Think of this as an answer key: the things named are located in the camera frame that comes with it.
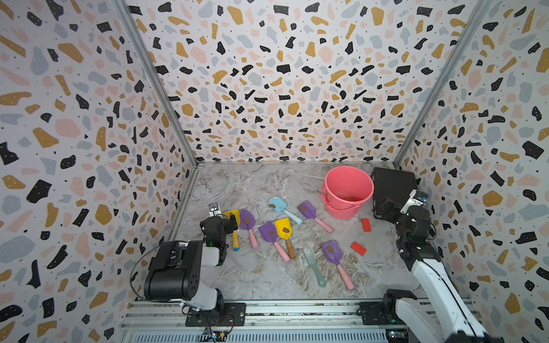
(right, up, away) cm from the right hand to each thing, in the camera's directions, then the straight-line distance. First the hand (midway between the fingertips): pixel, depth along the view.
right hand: (396, 201), depth 80 cm
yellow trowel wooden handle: (-43, -14, +15) cm, 47 cm away
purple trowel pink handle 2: (-49, -15, +13) cm, 53 cm away
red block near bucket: (-5, -12, +18) cm, 22 cm away
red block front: (-10, -21, +10) cm, 26 cm away
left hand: (-70, -7, +13) cm, 72 cm away
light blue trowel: (-45, -4, +24) cm, 51 cm away
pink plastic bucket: (-13, +3, +27) cm, 30 cm away
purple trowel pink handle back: (-31, -6, +23) cm, 39 cm away
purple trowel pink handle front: (-22, -22, +10) cm, 32 cm away
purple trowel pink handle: (-60, -11, +18) cm, 63 cm away
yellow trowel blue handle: (-64, -15, +12) cm, 66 cm away
